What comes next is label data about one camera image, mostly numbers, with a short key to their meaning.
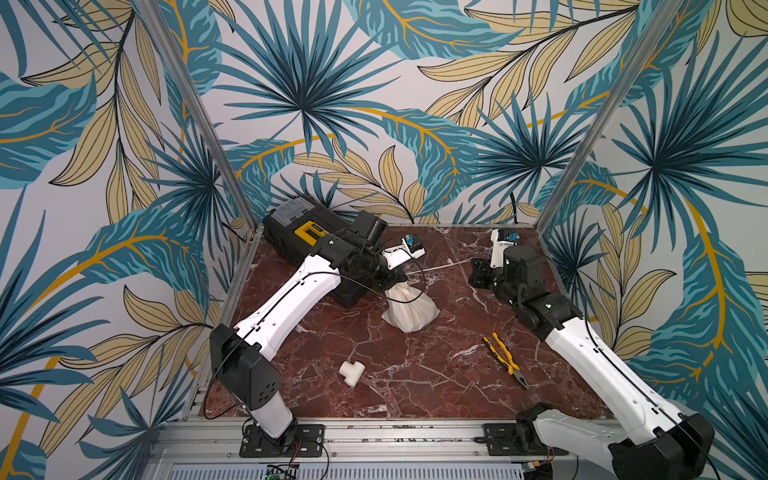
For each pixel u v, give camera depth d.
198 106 0.84
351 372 0.81
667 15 0.68
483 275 0.66
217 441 0.74
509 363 0.86
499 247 0.66
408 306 0.78
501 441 0.73
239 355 0.41
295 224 0.95
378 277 0.67
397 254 0.64
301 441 0.72
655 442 0.37
